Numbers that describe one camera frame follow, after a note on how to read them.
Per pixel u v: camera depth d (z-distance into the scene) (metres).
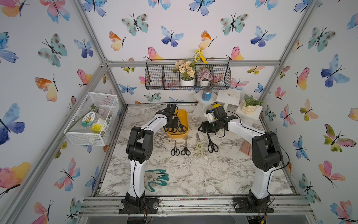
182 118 1.14
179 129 1.05
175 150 0.94
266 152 0.51
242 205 0.74
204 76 0.89
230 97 0.96
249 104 0.87
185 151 0.93
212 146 0.96
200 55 0.82
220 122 0.72
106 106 0.77
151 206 0.73
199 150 0.93
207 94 0.98
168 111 0.82
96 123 0.64
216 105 0.77
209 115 0.88
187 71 0.81
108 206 0.75
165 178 0.82
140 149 0.56
